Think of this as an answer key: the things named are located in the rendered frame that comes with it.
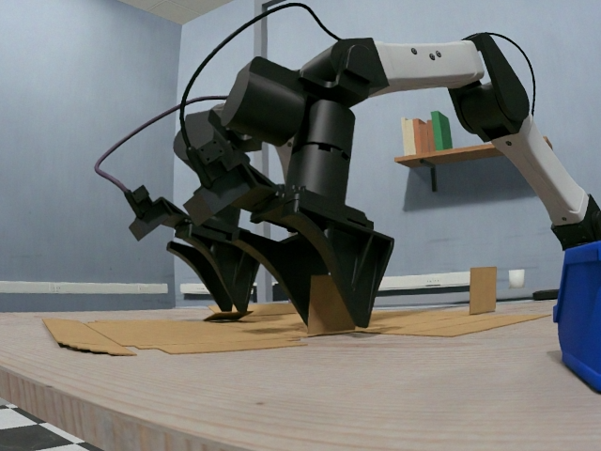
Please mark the blue plastic stacking bin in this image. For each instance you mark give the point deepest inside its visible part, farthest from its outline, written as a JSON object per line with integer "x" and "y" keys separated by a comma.
{"x": 578, "y": 312}

